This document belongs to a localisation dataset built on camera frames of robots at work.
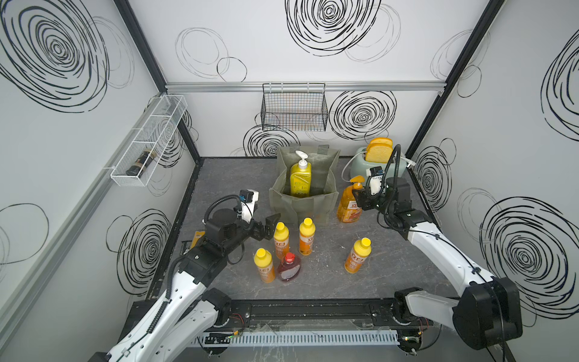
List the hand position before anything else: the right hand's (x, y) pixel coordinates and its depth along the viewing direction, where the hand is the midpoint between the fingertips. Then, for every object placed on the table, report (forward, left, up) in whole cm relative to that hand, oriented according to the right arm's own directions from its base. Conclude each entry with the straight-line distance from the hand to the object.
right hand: (361, 189), depth 82 cm
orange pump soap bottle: (-4, +4, -9) cm, 10 cm away
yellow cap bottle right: (-23, +3, 0) cm, 23 cm away
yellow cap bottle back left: (-20, +28, 0) cm, 35 cm away
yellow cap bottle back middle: (-17, +20, 0) cm, 26 cm away
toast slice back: (+25, -12, +2) cm, 28 cm away
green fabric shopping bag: (-8, +15, +2) cm, 17 cm away
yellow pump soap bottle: (+7, +22, -2) cm, 24 cm away
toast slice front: (+19, -10, 0) cm, 22 cm away
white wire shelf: (+12, +76, +16) cm, 79 cm away
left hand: (-13, +33, +6) cm, 36 cm away
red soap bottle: (-27, +26, -5) cm, 38 cm away
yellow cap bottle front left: (-27, +33, +1) cm, 43 cm away
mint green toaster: (+18, -4, -6) cm, 20 cm away
